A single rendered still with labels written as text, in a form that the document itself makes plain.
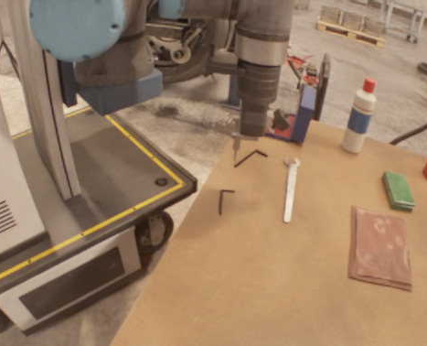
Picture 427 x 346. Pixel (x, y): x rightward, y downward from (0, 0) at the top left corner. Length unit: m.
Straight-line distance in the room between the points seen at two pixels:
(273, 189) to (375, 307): 0.36
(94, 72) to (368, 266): 0.67
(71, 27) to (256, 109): 0.34
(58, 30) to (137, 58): 0.26
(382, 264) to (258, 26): 0.50
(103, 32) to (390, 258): 0.65
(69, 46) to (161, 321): 0.44
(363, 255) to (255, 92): 0.38
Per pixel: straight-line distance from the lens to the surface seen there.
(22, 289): 0.87
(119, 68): 0.66
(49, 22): 0.48
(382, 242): 0.71
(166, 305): 0.53
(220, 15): 0.50
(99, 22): 0.45
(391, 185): 0.86
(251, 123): 0.57
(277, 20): 0.50
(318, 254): 0.64
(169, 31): 1.65
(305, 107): 0.86
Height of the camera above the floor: 0.94
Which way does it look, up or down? 39 degrees down
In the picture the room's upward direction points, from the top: 5 degrees clockwise
